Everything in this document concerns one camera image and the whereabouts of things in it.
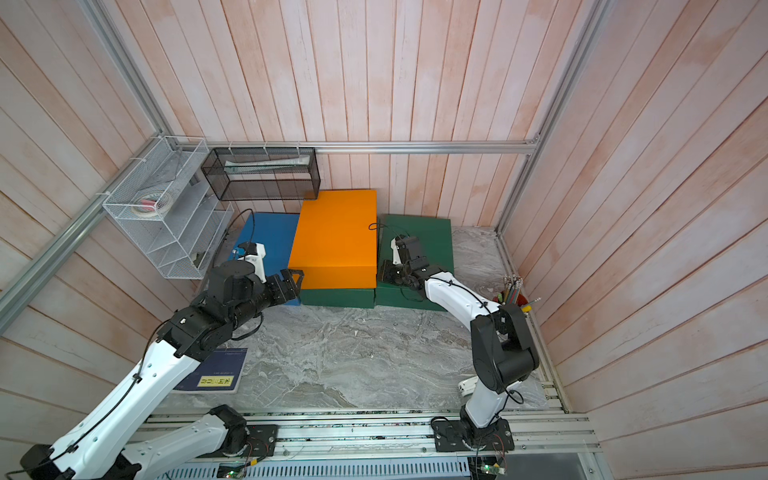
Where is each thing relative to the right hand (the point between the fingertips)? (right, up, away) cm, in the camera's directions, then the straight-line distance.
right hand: (379, 270), depth 91 cm
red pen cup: (+42, -9, -6) cm, 43 cm away
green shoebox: (-5, -9, -1) cm, 10 cm away
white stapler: (+24, -31, -12) cm, 41 cm away
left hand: (-21, -2, -21) cm, 30 cm away
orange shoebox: (-12, +9, -7) cm, 17 cm away
